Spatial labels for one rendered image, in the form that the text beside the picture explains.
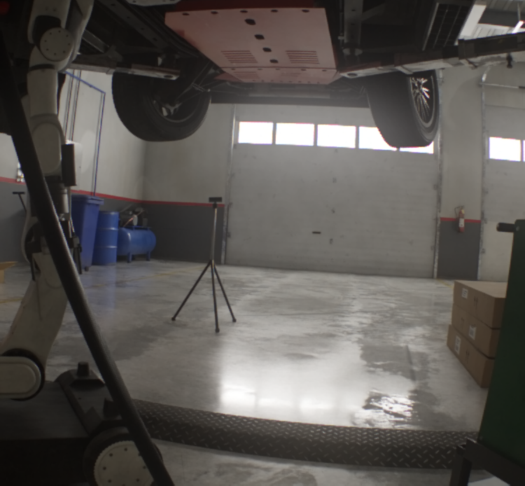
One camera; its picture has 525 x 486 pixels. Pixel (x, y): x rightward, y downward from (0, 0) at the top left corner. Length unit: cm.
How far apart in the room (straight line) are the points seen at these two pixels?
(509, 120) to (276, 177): 506
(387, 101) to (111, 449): 237
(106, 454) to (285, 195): 962
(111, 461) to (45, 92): 86
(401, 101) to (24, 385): 240
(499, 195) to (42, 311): 1016
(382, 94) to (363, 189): 760
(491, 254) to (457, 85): 351
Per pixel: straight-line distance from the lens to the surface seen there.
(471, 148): 1087
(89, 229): 791
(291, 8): 217
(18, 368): 137
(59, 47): 119
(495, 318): 261
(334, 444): 171
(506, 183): 1102
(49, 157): 115
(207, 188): 1094
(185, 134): 366
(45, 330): 140
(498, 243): 1091
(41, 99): 119
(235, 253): 1081
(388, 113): 305
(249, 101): 431
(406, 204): 1058
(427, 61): 236
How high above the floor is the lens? 69
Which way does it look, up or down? level
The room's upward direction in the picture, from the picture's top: 4 degrees clockwise
